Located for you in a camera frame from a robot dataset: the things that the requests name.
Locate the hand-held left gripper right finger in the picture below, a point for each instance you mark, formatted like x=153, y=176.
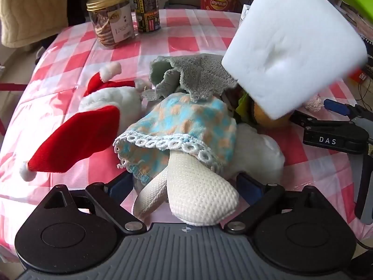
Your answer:
x=249, y=187

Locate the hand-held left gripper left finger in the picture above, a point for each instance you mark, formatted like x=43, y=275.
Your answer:
x=119, y=188

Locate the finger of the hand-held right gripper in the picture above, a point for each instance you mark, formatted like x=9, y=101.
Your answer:
x=335, y=106
x=304, y=119

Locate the red white santa plush toy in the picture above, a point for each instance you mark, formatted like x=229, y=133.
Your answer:
x=72, y=140

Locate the white foam sponge block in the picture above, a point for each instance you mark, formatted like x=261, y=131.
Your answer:
x=291, y=43

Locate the blue orange patterned towel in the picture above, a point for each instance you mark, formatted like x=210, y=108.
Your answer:
x=180, y=119

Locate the pale pink fuzzy ball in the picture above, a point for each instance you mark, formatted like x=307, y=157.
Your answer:
x=313, y=100

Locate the yellow plush toy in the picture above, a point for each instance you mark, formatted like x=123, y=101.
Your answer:
x=262, y=115

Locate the green cloth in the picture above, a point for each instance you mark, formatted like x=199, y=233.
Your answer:
x=242, y=108

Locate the grey towel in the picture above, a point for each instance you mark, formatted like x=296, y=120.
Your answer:
x=198, y=75

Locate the pink checkered tablecloth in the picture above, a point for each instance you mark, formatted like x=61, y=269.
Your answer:
x=58, y=61

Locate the red chair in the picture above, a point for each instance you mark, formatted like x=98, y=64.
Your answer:
x=11, y=87

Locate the cookie jar with gold lid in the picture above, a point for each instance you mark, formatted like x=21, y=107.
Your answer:
x=112, y=23

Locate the black yellow drink can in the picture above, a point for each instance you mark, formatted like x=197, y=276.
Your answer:
x=147, y=5

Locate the beige quilted cloth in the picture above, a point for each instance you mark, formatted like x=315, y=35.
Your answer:
x=29, y=5

